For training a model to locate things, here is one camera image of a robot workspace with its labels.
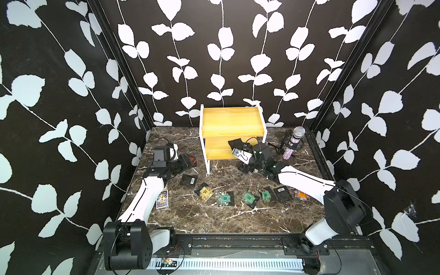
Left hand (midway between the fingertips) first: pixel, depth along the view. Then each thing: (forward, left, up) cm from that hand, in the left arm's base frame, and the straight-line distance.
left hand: (193, 157), depth 83 cm
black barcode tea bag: (-14, -46, -18) cm, 52 cm away
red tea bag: (-2, 0, 0) cm, 2 cm away
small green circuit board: (-41, +10, -18) cm, 46 cm away
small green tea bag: (-14, -37, -17) cm, 43 cm away
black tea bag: (+9, -23, -1) cm, 24 cm away
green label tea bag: (-16, -29, -18) cm, 37 cm away
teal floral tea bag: (-15, -15, -18) cm, 28 cm away
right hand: (+4, -24, -1) cm, 25 cm away
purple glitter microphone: (+3, -49, +13) cm, 51 cm away
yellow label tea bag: (-11, -5, -18) cm, 22 cm away
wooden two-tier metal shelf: (+7, -13, +15) cm, 21 cm away
